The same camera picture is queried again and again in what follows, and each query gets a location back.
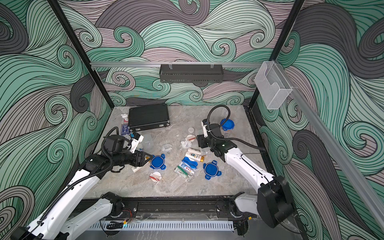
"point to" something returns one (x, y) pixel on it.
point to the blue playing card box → (124, 129)
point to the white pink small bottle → (125, 116)
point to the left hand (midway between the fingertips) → (147, 154)
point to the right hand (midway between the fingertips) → (201, 136)
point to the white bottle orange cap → (196, 151)
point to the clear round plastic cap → (167, 147)
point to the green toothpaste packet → (183, 172)
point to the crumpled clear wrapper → (185, 144)
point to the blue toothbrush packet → (192, 164)
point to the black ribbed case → (148, 117)
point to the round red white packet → (155, 176)
